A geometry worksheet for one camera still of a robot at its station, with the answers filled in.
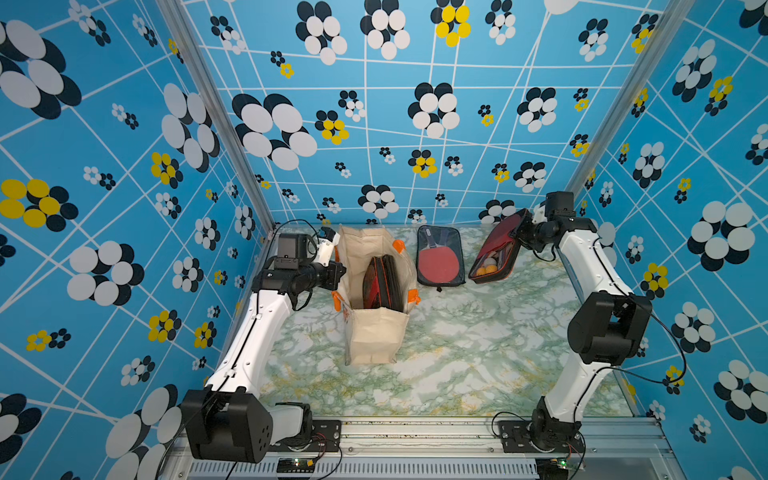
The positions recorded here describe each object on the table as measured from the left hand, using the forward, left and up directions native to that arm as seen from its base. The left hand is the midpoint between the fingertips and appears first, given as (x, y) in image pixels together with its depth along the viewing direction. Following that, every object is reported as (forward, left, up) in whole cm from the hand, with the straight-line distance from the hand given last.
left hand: (346, 265), depth 79 cm
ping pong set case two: (+7, -44, -6) cm, 45 cm away
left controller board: (-42, +11, -26) cm, 50 cm away
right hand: (+16, -51, -3) cm, 53 cm away
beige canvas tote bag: (-17, -8, -8) cm, 20 cm away
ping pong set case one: (+20, -30, -21) cm, 42 cm away
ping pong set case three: (-2, -11, -7) cm, 14 cm away
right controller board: (-42, -50, -23) cm, 70 cm away
